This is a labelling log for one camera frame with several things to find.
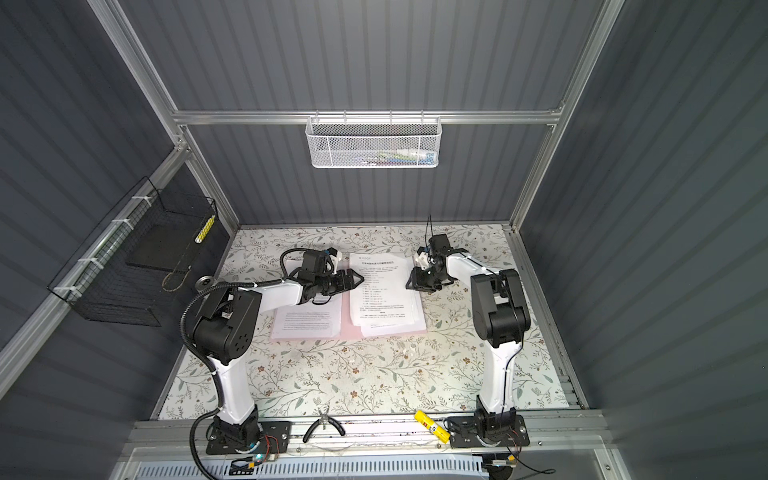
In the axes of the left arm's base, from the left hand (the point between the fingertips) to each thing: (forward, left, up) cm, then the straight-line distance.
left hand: (357, 280), depth 99 cm
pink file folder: (-16, +3, -4) cm, 17 cm away
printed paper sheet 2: (-5, -9, -4) cm, 11 cm away
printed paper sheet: (-11, +16, -4) cm, 20 cm away
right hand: (-3, -20, -2) cm, 20 cm away
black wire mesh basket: (-5, +53, +24) cm, 58 cm away
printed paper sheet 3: (-15, -19, -5) cm, 25 cm away
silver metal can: (-5, +44, +9) cm, 45 cm away
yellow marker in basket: (+1, +41, +23) cm, 47 cm away
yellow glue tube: (-44, -19, -3) cm, 48 cm away
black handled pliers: (-40, +8, -5) cm, 41 cm away
